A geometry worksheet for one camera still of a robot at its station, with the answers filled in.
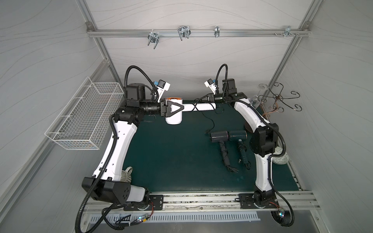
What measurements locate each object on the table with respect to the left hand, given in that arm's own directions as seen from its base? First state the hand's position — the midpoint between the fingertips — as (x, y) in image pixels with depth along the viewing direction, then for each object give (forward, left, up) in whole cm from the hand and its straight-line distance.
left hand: (180, 108), depth 62 cm
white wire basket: (-1, +47, -9) cm, 48 cm away
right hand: (+19, -8, -13) cm, 24 cm away
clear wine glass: (+25, -46, -19) cm, 56 cm away
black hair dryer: (+7, -25, -35) cm, 43 cm away
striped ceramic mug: (-19, +30, -34) cm, 49 cm away
